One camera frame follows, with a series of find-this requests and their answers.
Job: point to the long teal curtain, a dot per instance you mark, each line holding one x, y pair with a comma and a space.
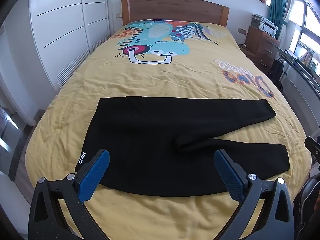
277, 7

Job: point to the window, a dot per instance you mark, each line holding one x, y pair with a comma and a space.
308, 25

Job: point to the wall socket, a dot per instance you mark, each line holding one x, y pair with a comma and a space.
118, 15
241, 31

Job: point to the black bag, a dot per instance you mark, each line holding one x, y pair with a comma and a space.
276, 70

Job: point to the wooden dresser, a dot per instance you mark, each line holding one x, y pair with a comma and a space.
261, 47

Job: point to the white printer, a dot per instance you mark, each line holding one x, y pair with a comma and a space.
263, 25

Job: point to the white wardrobe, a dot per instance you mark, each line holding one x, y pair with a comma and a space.
62, 30

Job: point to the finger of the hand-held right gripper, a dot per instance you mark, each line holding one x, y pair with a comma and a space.
312, 146

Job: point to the yellow printed bedspread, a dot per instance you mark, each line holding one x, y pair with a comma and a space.
180, 80

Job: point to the wooden headboard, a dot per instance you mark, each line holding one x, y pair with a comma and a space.
175, 8

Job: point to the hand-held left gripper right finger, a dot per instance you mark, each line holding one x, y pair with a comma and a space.
231, 177

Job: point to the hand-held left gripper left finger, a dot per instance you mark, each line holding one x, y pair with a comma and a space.
93, 177

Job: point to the grey metal-edged desk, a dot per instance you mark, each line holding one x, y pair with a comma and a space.
295, 63

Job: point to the black pants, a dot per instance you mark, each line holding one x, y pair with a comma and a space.
150, 142

